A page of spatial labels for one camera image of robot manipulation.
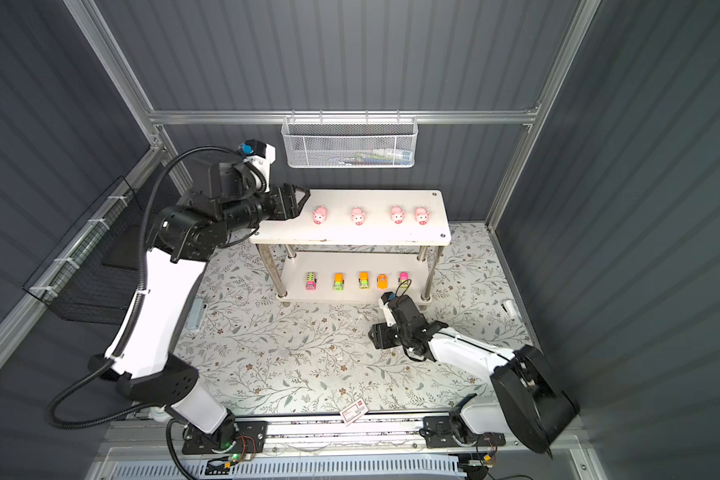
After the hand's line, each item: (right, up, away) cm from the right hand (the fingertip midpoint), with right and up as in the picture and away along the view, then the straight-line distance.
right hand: (381, 334), depth 88 cm
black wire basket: (-69, +19, -18) cm, 73 cm away
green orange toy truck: (-13, +15, +6) cm, 21 cm away
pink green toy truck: (-22, +15, +6) cm, 27 cm away
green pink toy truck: (+8, +17, +8) cm, 20 cm away
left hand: (-19, +38, -25) cm, 49 cm away
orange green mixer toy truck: (-5, +16, +7) cm, 18 cm away
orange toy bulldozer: (+1, +15, +6) cm, 17 cm away
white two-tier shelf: (-10, +27, +27) cm, 39 cm away
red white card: (-8, -17, -11) cm, 22 cm away
